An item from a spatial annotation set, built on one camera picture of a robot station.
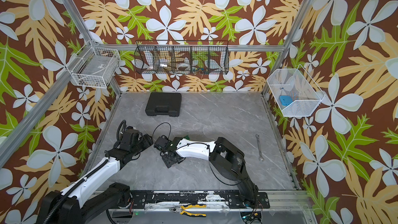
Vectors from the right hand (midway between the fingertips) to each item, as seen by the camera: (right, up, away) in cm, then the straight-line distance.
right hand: (170, 159), depth 86 cm
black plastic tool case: (-6, +32, +23) cm, 40 cm away
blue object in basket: (+62, +33, -6) cm, 71 cm away
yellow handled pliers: (+7, -18, -16) cm, 25 cm away
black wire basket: (+5, +62, +11) cm, 63 cm away
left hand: (-12, +12, +1) cm, 17 cm away
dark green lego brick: (+9, +11, +7) cm, 16 cm away
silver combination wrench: (+52, 0, +1) cm, 52 cm away
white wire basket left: (-43, +52, -2) cm, 68 cm away
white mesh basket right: (+69, +38, -3) cm, 79 cm away
